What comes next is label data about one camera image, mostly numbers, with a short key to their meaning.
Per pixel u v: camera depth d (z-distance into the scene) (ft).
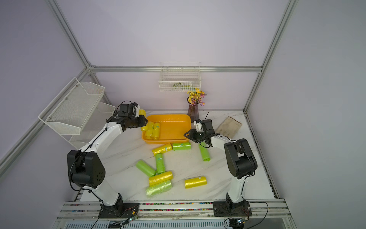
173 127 3.51
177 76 3.12
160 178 2.64
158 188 2.52
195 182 2.60
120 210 2.20
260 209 2.46
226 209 2.40
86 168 1.50
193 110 3.42
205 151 3.05
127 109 2.26
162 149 3.05
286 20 2.35
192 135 2.79
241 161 1.66
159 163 2.85
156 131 3.40
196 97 3.14
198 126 2.96
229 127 3.55
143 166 2.83
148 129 2.96
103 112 3.32
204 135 2.54
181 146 3.06
